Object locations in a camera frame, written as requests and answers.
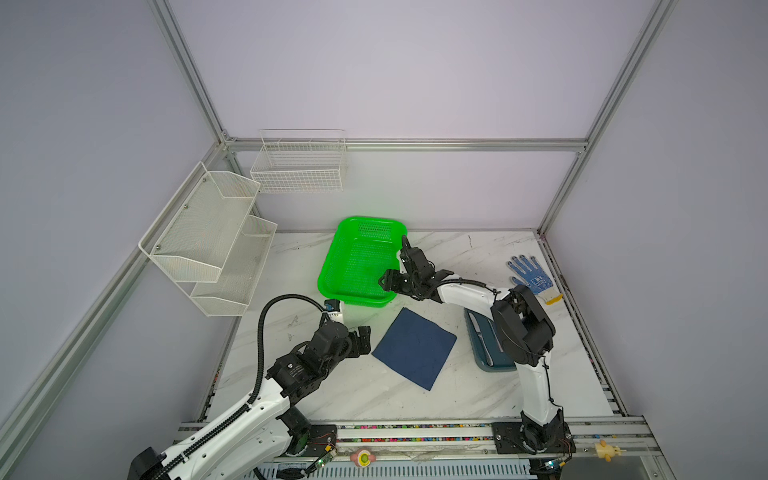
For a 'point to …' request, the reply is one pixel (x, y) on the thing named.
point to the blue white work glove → (537, 280)
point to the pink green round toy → (363, 458)
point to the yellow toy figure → (605, 451)
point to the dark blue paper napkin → (415, 348)
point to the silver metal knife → (489, 359)
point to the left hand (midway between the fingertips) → (354, 332)
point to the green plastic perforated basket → (361, 252)
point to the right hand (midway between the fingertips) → (381, 282)
